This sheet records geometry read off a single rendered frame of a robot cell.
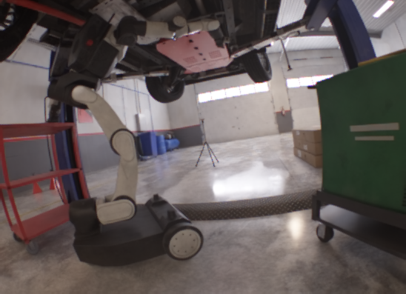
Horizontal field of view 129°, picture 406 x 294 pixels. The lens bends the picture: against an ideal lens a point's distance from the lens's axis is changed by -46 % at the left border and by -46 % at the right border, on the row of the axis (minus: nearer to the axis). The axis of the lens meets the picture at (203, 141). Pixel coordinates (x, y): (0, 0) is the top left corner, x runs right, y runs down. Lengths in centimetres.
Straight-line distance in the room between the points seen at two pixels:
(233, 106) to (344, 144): 964
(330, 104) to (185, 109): 1019
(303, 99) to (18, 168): 1193
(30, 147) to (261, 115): 994
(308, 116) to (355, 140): 1007
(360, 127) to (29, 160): 498
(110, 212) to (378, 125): 117
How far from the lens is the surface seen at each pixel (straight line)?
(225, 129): 1020
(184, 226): 86
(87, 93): 99
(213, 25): 122
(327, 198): 83
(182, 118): 1075
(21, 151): 470
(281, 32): 197
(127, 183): 98
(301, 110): 1065
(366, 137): 70
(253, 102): 1022
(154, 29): 102
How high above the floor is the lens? 60
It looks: 2 degrees down
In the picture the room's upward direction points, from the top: 9 degrees counter-clockwise
